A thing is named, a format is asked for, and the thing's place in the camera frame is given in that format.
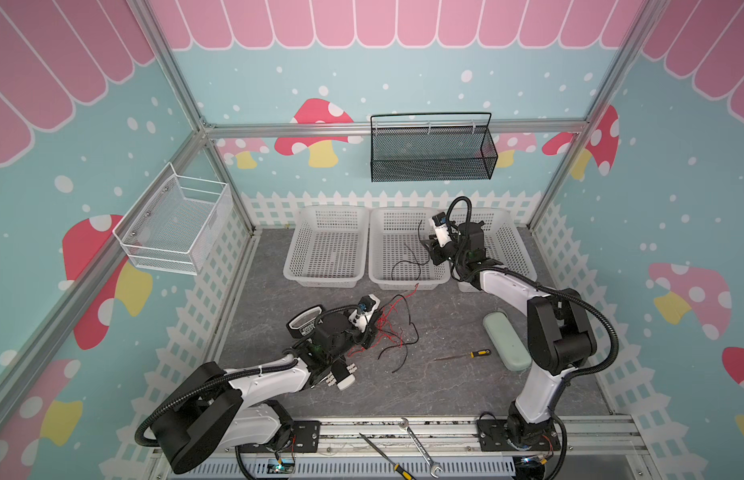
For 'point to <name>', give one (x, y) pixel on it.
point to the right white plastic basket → (487, 237)
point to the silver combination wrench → (403, 423)
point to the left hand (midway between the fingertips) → (378, 316)
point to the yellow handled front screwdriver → (396, 466)
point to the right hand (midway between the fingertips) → (426, 237)
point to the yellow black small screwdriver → (473, 354)
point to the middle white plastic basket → (398, 259)
